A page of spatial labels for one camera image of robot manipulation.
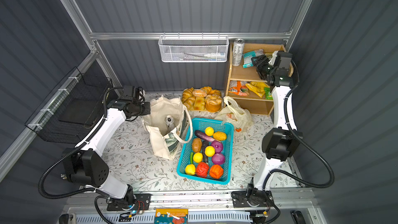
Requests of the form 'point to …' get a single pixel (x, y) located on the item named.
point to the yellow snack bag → (258, 87)
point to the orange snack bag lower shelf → (238, 87)
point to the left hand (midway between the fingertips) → (147, 108)
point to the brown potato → (197, 144)
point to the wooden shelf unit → (256, 104)
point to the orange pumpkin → (216, 171)
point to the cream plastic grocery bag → (241, 118)
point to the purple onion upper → (217, 145)
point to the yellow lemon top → (209, 131)
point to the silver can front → (169, 121)
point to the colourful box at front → (171, 216)
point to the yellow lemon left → (197, 157)
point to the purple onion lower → (218, 158)
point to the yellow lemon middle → (210, 151)
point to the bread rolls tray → (202, 99)
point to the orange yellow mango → (219, 136)
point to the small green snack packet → (268, 95)
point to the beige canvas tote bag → (164, 144)
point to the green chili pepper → (191, 160)
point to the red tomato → (202, 169)
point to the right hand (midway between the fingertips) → (255, 61)
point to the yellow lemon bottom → (190, 169)
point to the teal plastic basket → (199, 125)
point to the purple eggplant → (204, 136)
